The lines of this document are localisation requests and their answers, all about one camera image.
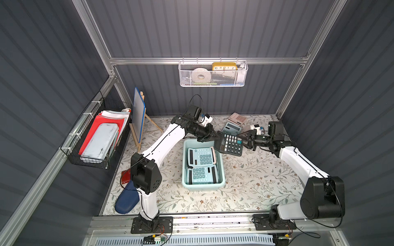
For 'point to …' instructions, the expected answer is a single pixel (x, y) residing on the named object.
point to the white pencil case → (100, 142)
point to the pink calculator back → (237, 119)
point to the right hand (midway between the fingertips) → (241, 137)
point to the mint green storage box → (197, 154)
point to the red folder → (100, 120)
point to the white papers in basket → (124, 114)
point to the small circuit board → (148, 240)
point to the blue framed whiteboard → (138, 114)
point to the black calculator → (229, 144)
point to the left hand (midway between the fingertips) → (221, 140)
